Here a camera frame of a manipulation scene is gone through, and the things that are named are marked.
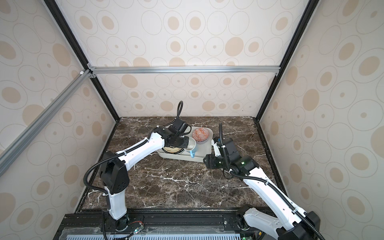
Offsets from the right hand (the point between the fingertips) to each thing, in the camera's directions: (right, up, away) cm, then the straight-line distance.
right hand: (209, 159), depth 76 cm
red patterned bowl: (-3, +12, +27) cm, 30 cm away
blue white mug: (-9, +5, +7) cm, 13 cm away
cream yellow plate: (-22, +2, +19) cm, 29 cm away
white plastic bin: (-2, +2, +23) cm, 23 cm away
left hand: (-10, +9, +9) cm, 16 cm away
